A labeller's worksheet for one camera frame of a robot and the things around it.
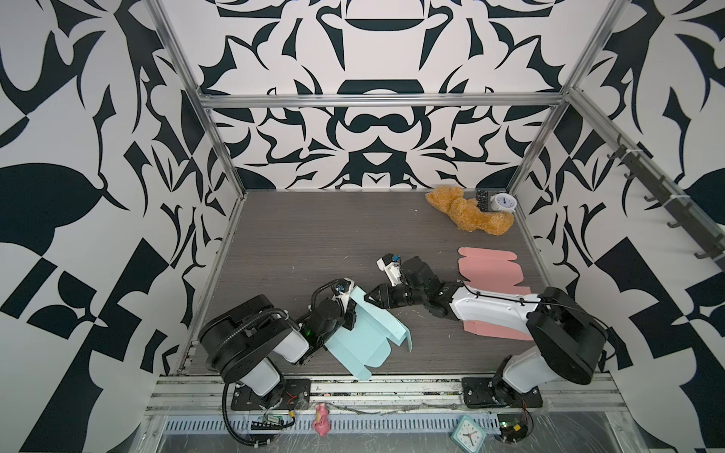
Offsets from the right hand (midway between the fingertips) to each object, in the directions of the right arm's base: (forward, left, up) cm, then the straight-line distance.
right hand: (367, 298), depth 80 cm
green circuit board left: (-28, +25, -8) cm, 38 cm away
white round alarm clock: (+44, -55, -9) cm, 71 cm away
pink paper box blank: (+14, -42, -10) cm, 45 cm away
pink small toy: (-28, +11, -6) cm, 31 cm away
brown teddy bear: (+32, -35, -2) cm, 48 cm away
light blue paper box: (-9, 0, -11) cm, 14 cm away
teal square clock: (-31, -23, -8) cm, 39 cm away
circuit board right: (-29, -35, -12) cm, 47 cm away
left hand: (+5, +3, -6) cm, 8 cm away
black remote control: (+46, -47, -10) cm, 67 cm away
